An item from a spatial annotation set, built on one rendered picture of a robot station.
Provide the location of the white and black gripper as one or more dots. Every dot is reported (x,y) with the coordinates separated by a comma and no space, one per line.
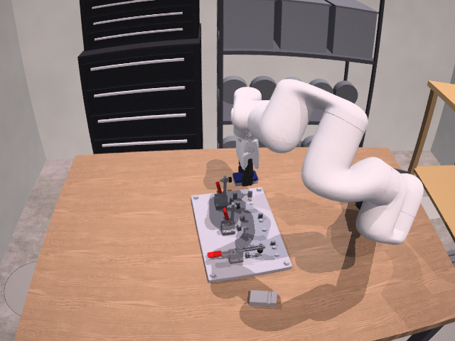
(248,154)

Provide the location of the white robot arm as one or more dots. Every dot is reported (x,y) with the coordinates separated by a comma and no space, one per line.
(390,199)

